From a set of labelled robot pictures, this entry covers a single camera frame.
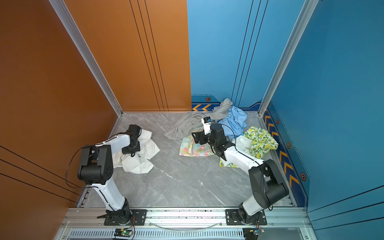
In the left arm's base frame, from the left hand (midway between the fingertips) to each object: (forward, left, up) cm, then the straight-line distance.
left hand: (131, 148), depth 97 cm
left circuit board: (-44, -8, -4) cm, 45 cm away
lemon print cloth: (+7, -88, -1) cm, 88 cm away
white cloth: (-11, -9, +3) cm, 15 cm away
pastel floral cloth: (+1, -38, +1) cm, 38 cm away
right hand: (+3, -43, +15) cm, 46 cm away
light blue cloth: (+19, -70, +5) cm, 72 cm away
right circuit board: (-44, -69, -3) cm, 82 cm away
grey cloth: (+21, -33, +1) cm, 39 cm away
